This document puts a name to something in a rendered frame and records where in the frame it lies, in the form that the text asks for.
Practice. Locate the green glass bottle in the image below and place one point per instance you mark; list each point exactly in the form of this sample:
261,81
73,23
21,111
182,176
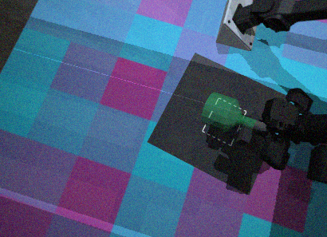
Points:
223,113

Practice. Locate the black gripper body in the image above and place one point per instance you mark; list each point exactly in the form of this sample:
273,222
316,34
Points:
275,152

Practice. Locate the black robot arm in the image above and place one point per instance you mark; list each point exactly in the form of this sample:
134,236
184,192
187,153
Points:
280,115

